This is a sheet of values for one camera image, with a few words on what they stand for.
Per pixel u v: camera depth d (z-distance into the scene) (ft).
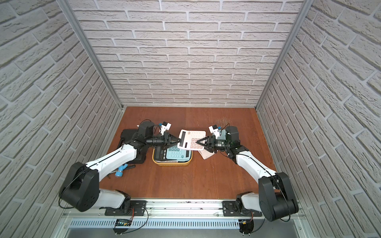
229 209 2.40
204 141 2.49
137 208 2.40
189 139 2.55
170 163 2.81
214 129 2.54
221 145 2.32
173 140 2.49
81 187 1.38
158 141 2.32
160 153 2.86
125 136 3.11
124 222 2.36
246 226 2.24
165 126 2.54
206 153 3.00
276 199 1.36
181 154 2.75
